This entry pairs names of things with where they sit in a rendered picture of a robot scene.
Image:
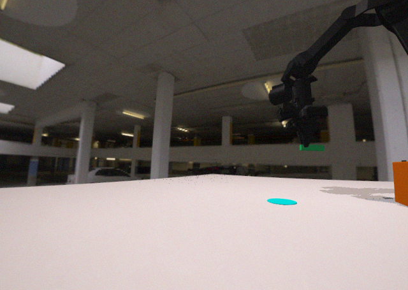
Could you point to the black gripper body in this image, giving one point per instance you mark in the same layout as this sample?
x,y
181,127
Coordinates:
x,y
308,111

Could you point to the green rectangular post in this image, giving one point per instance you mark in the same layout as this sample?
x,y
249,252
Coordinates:
x,y
312,147

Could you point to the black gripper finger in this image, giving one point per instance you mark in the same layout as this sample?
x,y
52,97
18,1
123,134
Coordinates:
x,y
298,133
307,130

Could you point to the cyan circle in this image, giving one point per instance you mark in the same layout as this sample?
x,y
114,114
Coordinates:
x,y
281,201

